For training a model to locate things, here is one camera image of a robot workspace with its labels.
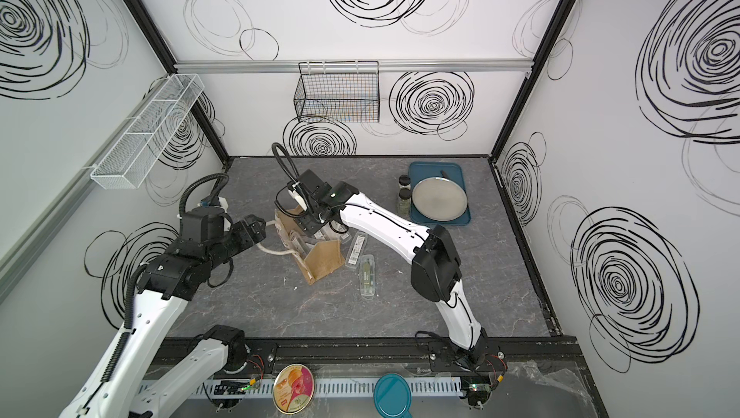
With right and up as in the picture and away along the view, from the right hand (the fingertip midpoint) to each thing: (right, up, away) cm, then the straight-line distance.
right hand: (311, 217), depth 82 cm
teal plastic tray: (+37, +14, +34) cm, 53 cm away
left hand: (-13, -1, -9) cm, 16 cm away
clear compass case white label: (+13, -12, +9) cm, 20 cm away
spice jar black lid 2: (+29, +6, +17) cm, 34 cm away
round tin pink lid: (-1, -38, -15) cm, 41 cm away
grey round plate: (+42, +4, +22) cm, 48 cm away
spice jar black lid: (+29, +11, +20) cm, 37 cm away
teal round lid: (+22, -37, -20) cm, 47 cm away
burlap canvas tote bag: (+1, -12, +1) cm, 12 cm away
